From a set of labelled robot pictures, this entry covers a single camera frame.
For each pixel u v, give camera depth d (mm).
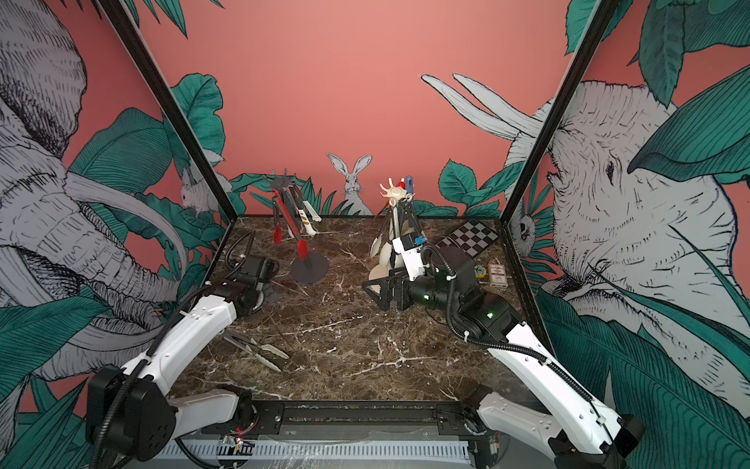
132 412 391
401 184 733
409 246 545
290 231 816
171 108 859
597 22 708
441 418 736
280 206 743
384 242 812
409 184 703
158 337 854
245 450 728
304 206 814
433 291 524
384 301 537
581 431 375
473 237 1113
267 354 851
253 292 647
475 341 442
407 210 716
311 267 1041
